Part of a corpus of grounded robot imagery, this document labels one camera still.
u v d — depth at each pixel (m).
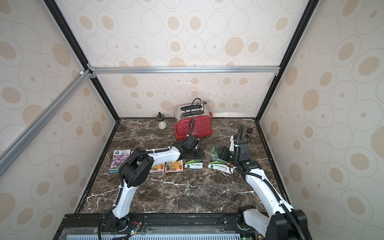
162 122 1.12
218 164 0.94
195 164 0.95
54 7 0.68
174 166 0.94
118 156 0.97
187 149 0.77
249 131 1.03
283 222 0.39
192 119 0.99
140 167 0.54
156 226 0.73
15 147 0.53
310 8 0.68
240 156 0.62
